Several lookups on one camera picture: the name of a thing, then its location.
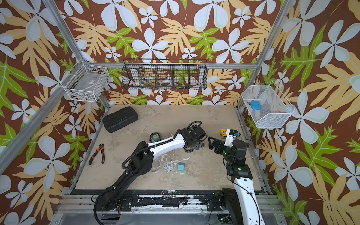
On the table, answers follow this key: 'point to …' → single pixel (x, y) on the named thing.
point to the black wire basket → (165, 74)
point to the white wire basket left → (85, 82)
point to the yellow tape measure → (221, 131)
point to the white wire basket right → (268, 106)
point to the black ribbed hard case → (120, 118)
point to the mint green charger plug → (156, 138)
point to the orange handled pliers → (102, 148)
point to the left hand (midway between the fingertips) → (195, 142)
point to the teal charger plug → (181, 166)
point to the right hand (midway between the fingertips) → (213, 139)
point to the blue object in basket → (256, 105)
